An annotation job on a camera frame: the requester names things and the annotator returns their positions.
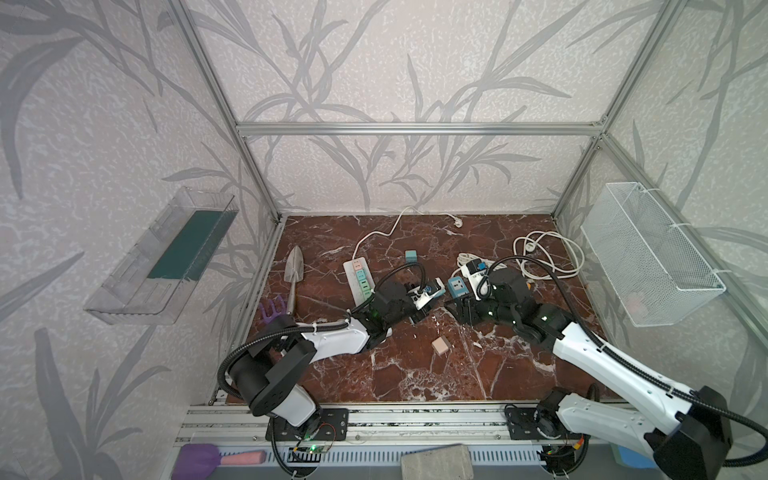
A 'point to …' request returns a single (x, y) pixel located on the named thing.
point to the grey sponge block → (446, 462)
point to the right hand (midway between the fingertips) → (451, 299)
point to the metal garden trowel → (293, 273)
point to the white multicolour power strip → (360, 280)
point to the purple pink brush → (202, 461)
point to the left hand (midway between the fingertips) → (434, 290)
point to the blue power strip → (457, 286)
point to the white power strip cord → (457, 224)
